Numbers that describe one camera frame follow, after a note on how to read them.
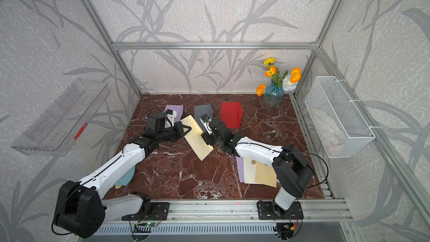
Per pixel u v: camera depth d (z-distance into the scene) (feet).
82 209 1.29
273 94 3.45
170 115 2.48
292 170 1.47
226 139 2.15
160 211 2.40
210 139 2.48
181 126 2.39
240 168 2.85
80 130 2.11
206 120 2.38
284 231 2.34
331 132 2.48
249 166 2.87
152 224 2.31
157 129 2.07
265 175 2.83
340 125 1.99
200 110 3.67
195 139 2.66
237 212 2.47
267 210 2.44
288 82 2.67
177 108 3.68
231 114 3.57
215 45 3.16
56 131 2.17
